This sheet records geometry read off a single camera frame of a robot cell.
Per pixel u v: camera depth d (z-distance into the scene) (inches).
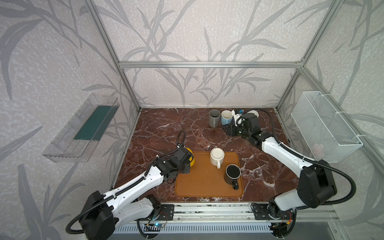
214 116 40.0
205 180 33.6
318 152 28.8
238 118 29.4
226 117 40.0
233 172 30.4
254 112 38.0
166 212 28.8
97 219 15.1
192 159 25.7
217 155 34.7
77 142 24.9
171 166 22.3
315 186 16.5
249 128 25.6
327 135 24.0
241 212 29.7
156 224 27.8
